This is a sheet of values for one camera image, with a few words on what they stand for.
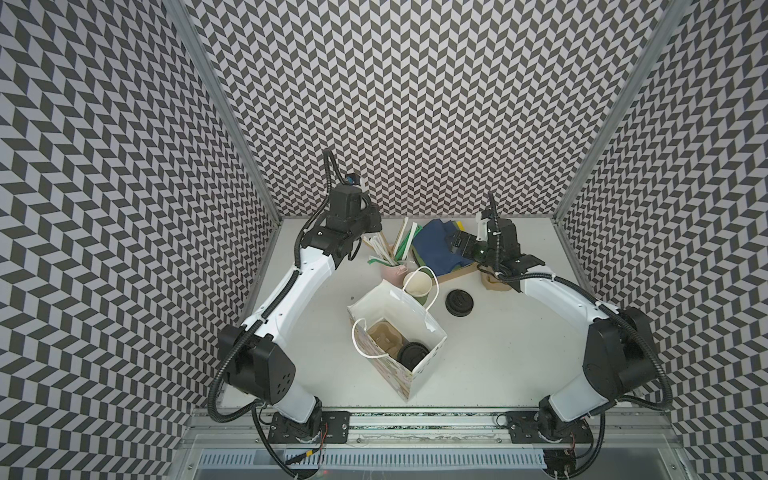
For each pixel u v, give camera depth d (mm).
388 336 868
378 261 915
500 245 655
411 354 693
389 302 722
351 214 589
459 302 940
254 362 411
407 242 915
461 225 1089
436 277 917
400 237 937
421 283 943
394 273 929
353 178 680
